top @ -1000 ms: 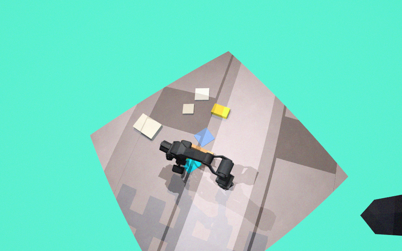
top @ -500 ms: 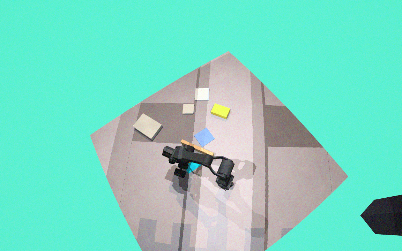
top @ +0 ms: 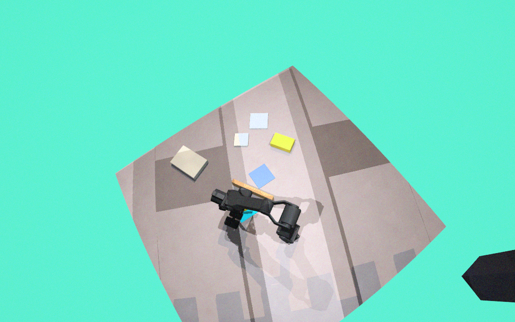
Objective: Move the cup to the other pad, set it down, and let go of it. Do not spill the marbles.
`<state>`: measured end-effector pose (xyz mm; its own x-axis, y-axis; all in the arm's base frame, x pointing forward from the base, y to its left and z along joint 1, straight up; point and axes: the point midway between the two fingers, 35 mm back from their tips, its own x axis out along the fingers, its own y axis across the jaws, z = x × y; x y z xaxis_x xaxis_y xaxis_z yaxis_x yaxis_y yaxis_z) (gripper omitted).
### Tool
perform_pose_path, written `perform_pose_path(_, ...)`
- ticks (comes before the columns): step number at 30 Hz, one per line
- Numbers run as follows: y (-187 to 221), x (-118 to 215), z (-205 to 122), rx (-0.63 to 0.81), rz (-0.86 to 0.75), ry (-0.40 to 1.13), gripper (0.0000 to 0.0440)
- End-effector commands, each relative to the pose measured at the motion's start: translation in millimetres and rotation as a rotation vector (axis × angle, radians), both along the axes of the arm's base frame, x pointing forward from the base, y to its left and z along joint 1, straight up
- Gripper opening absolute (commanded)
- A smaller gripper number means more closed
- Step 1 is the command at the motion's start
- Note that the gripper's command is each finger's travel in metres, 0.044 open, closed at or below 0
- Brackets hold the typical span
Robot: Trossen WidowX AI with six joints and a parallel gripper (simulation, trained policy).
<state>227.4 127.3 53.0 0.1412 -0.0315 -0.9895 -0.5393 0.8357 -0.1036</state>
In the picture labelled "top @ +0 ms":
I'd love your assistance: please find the cream flat rectangular block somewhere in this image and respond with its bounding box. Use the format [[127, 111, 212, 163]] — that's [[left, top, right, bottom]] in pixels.
[[170, 146, 208, 179]]

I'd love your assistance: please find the yellow rectangular block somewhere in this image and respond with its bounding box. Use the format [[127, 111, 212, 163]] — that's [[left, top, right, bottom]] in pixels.
[[270, 133, 295, 153]]

